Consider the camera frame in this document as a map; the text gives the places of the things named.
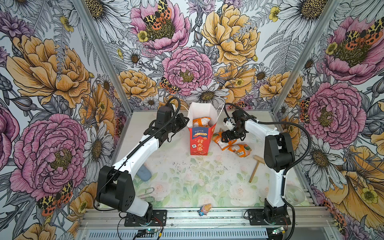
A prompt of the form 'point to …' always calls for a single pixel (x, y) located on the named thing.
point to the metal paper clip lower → (150, 199)
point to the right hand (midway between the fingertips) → (229, 141)
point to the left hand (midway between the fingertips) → (189, 122)
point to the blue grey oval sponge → (144, 173)
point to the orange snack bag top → (202, 122)
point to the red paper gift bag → (201, 138)
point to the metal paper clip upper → (148, 192)
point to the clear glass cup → (294, 193)
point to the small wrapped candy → (204, 209)
